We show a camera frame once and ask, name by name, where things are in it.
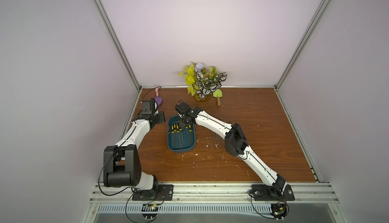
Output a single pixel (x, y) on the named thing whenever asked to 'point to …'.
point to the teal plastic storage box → (179, 139)
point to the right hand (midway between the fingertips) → (182, 117)
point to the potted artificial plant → (202, 82)
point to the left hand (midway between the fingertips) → (161, 114)
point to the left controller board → (149, 211)
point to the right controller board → (279, 210)
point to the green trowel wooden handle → (218, 94)
